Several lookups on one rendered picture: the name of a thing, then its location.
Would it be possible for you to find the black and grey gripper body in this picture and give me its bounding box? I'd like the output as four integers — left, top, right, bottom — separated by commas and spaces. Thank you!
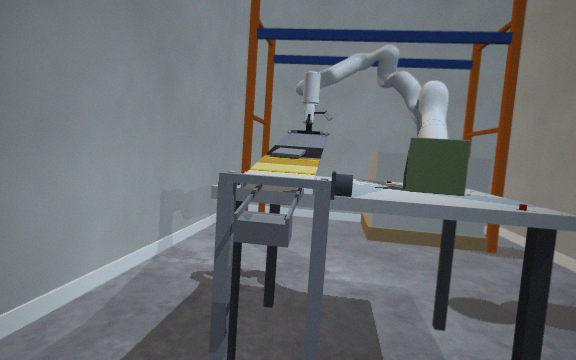
303, 103, 318, 125

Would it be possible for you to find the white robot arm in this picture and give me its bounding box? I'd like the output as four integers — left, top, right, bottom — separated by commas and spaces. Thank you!
296, 45, 449, 139

